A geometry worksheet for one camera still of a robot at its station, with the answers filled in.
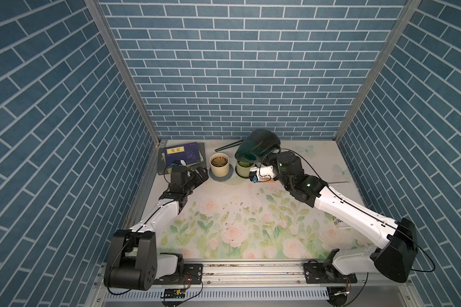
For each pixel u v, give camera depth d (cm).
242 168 98
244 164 99
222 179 102
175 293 72
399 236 42
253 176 68
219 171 99
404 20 73
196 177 78
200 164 104
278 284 72
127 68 89
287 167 55
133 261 41
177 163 79
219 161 99
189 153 105
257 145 77
